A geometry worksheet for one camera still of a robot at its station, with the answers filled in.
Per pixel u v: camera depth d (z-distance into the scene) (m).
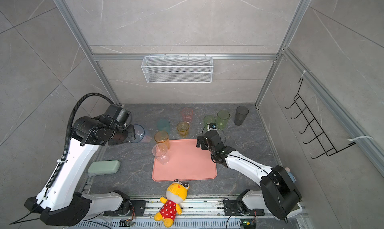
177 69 1.01
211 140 0.66
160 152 0.95
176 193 0.71
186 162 0.91
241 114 0.99
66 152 0.38
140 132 0.63
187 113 1.11
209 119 1.04
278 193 0.41
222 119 0.98
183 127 1.01
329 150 0.58
